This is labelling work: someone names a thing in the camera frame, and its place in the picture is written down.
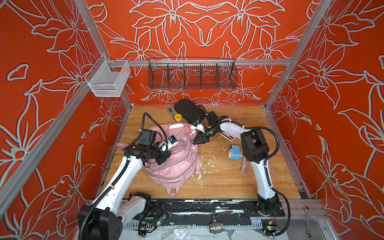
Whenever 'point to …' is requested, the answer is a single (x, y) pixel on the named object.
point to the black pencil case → (189, 110)
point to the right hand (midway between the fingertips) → (192, 140)
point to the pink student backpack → (183, 162)
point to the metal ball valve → (217, 227)
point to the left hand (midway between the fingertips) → (167, 150)
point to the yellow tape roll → (178, 117)
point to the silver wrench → (308, 233)
